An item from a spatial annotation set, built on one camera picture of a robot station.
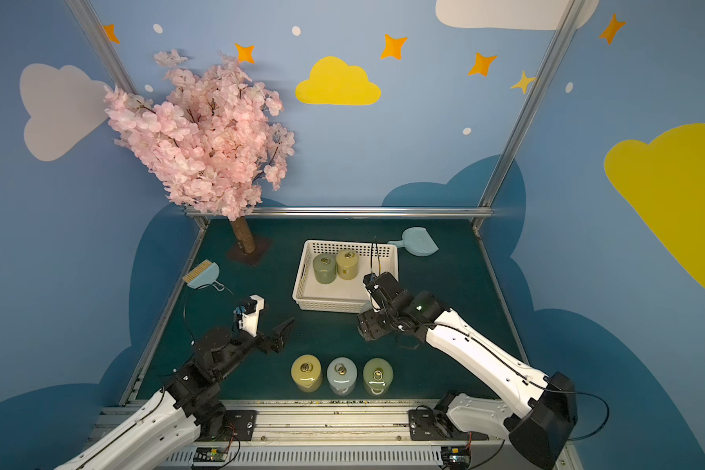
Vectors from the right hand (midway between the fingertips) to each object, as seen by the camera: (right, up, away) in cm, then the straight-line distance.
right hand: (377, 315), depth 77 cm
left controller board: (-42, -34, -6) cm, 54 cm away
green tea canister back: (-16, +11, +21) cm, 29 cm away
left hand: (-26, +2, -1) cm, 26 cm away
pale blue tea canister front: (-9, -15, -3) cm, 18 cm away
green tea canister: (0, -15, -3) cm, 15 cm away
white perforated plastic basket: (-8, +1, +24) cm, 25 cm away
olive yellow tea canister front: (-19, -14, -2) cm, 24 cm away
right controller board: (+20, -35, -4) cm, 40 cm away
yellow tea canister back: (-8, +13, +23) cm, 27 cm away
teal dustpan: (+19, +21, +38) cm, 47 cm away
